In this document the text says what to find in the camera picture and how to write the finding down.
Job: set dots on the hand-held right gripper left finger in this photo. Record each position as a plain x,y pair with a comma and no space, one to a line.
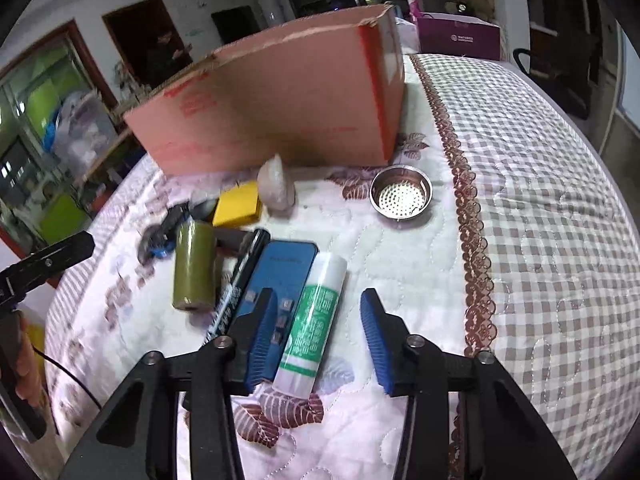
260,332

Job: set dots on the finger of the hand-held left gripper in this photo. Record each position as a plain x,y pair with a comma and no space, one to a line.
45,262

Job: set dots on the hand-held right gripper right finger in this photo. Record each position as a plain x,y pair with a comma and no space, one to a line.
377,342

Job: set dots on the white green glue stick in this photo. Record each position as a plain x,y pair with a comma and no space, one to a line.
312,320

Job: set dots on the cardboard box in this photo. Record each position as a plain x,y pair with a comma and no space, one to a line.
275,100

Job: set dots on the person's left hand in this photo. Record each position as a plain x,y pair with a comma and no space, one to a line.
27,365

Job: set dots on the black marker pen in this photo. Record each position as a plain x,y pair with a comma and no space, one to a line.
240,280

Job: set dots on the dark blue case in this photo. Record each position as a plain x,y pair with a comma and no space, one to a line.
285,270

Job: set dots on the olive green roll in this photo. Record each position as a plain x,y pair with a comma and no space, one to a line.
195,260

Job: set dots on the dark toy car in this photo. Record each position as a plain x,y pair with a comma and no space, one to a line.
160,240

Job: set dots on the yellow sponge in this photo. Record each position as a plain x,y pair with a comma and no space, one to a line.
235,205

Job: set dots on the clear plastic storage bag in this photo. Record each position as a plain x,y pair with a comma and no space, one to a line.
80,125

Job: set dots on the pale pink stone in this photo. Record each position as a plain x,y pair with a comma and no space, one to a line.
277,185

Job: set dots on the metal strainer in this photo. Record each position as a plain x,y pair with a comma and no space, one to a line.
400,195

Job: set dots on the black television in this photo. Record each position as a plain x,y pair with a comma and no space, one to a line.
235,25

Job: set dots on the purple box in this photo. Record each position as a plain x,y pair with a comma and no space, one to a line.
457,40

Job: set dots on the black chair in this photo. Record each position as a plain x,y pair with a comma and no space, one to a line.
570,85

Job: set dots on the white floor air conditioner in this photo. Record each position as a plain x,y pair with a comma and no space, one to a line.
266,7

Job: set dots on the electric fan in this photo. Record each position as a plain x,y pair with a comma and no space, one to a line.
467,2

